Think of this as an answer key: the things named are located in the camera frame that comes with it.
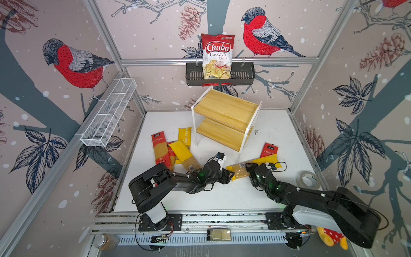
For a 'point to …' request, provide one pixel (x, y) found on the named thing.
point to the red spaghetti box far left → (160, 149)
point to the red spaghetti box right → (268, 149)
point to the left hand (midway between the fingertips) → (231, 173)
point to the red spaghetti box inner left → (172, 158)
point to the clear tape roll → (307, 180)
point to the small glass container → (219, 234)
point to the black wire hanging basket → (241, 74)
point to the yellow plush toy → (330, 237)
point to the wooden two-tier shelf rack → (224, 118)
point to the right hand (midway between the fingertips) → (243, 170)
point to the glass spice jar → (106, 241)
